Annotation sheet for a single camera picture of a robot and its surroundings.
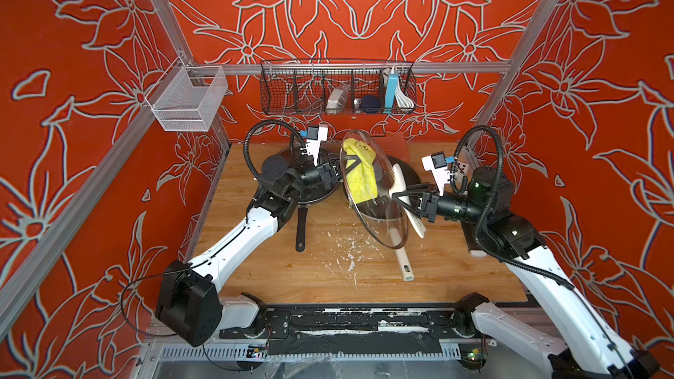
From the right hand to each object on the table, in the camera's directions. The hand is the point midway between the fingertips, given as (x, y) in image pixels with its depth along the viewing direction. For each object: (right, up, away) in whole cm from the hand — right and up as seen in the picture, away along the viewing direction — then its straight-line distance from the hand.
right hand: (392, 198), depth 58 cm
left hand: (-7, +8, +1) cm, 11 cm away
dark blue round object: (0, +30, +37) cm, 48 cm away
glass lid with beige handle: (-1, -4, +1) cm, 4 cm away
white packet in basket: (-12, +32, +34) cm, 49 cm away
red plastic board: (+14, +18, +60) cm, 64 cm away
